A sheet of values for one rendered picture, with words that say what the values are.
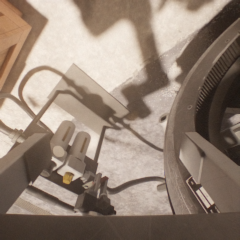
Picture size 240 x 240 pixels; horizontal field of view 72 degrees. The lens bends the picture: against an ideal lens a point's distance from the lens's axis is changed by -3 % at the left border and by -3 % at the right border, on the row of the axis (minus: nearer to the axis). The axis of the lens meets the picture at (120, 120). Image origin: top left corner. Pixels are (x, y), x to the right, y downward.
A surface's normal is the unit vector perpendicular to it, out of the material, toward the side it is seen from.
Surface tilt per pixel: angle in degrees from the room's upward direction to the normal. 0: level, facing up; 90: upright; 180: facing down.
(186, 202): 87
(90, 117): 0
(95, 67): 0
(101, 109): 0
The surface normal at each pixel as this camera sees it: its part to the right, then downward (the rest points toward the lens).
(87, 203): 0.68, -0.51
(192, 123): -0.73, -0.58
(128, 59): -0.11, 0.63
